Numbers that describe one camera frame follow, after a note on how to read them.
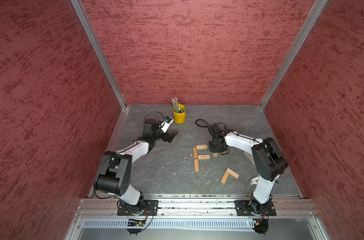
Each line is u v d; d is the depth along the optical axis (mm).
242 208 737
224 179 830
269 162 492
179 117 1055
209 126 792
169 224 775
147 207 738
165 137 826
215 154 921
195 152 944
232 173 853
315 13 731
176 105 1033
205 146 967
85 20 755
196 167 874
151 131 714
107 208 757
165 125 795
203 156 921
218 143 712
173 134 825
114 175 449
